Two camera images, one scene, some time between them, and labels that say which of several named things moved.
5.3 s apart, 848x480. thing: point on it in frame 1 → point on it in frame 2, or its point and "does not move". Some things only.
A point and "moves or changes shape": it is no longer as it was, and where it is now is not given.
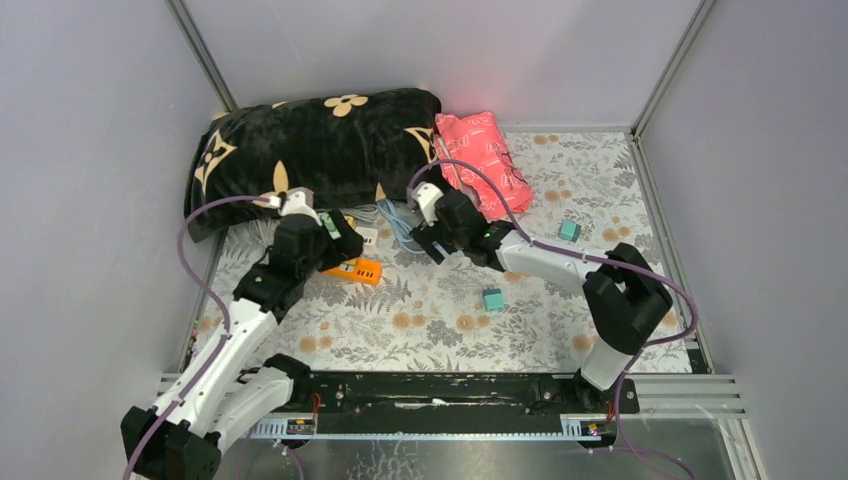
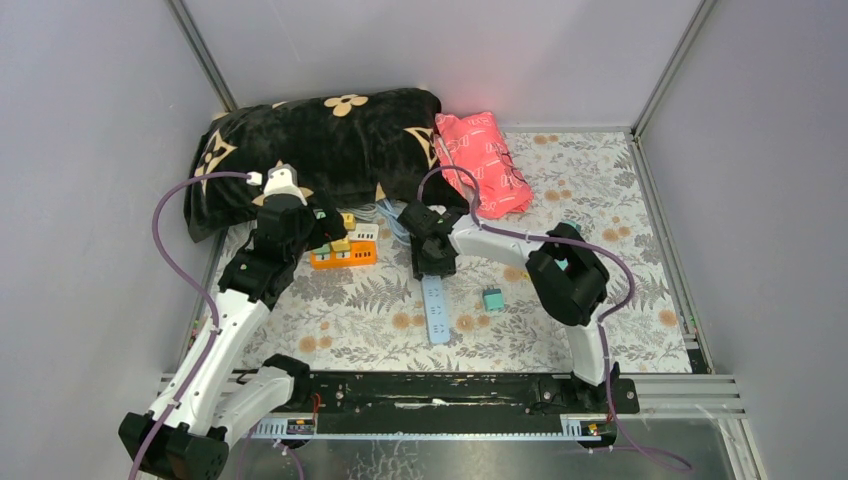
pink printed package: [477, 141] does not move
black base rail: [467, 393] does not move
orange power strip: [363, 270] moves or changes shape
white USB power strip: [369, 234] does not move
